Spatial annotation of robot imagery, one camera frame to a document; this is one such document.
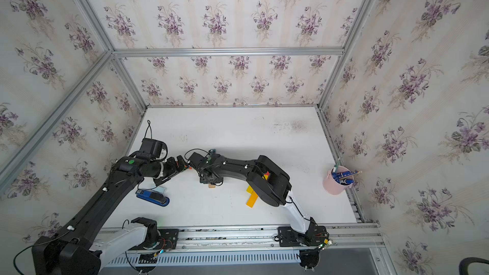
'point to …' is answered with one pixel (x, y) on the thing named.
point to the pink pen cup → (338, 179)
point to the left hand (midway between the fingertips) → (183, 171)
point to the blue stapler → (153, 197)
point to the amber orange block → (251, 199)
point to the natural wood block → (211, 186)
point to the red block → (267, 173)
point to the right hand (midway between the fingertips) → (211, 179)
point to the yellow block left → (249, 190)
